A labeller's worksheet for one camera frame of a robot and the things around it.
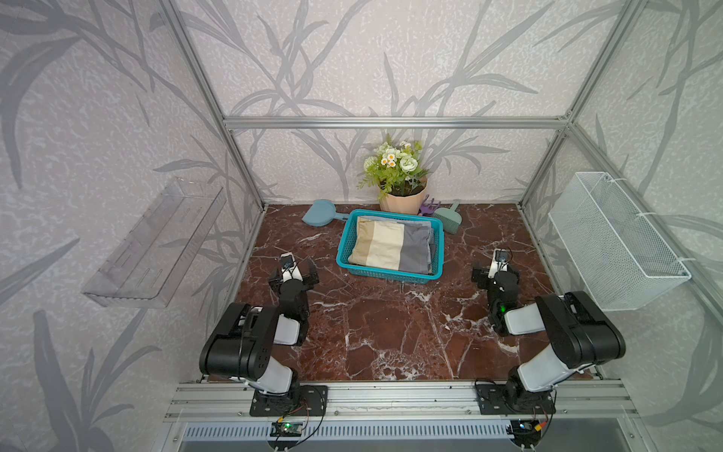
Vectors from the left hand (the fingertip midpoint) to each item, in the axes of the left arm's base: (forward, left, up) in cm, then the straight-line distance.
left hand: (294, 261), depth 89 cm
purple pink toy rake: (+33, -49, -10) cm, 60 cm away
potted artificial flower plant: (+22, -32, +20) cm, 44 cm away
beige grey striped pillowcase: (+10, -32, -4) cm, 34 cm away
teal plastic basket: (+11, -16, -2) cm, 19 cm away
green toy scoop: (+28, -57, -9) cm, 64 cm away
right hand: (+2, -66, -2) cm, 66 cm away
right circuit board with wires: (-44, -66, -13) cm, 80 cm away
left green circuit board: (-43, -4, -11) cm, 45 cm away
